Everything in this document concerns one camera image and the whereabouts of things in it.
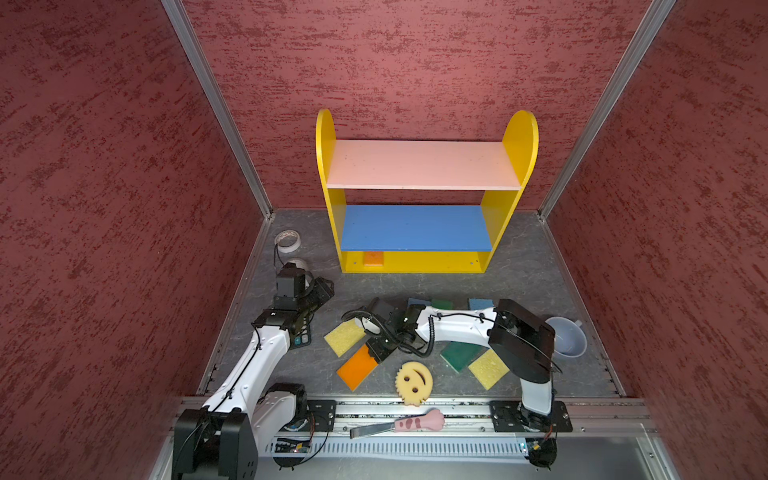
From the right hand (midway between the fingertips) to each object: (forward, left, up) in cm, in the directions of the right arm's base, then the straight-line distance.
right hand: (372, 358), depth 83 cm
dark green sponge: (0, -25, 0) cm, 25 cm away
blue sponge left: (+18, -13, -1) cm, 22 cm away
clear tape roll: (+45, +34, 0) cm, 56 cm away
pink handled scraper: (-16, -15, +1) cm, 22 cm away
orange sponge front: (-2, +4, 0) cm, 5 cm away
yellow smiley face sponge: (-7, -11, +1) cm, 13 cm away
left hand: (+16, +12, +10) cm, 23 cm away
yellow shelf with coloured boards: (+31, -16, +15) cm, 38 cm away
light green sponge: (+17, -23, -2) cm, 29 cm away
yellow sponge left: (+6, +9, 0) cm, 11 cm away
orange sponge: (+34, 0, +1) cm, 34 cm away
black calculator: (+7, +21, +2) cm, 23 cm away
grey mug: (+3, -57, +2) cm, 58 cm away
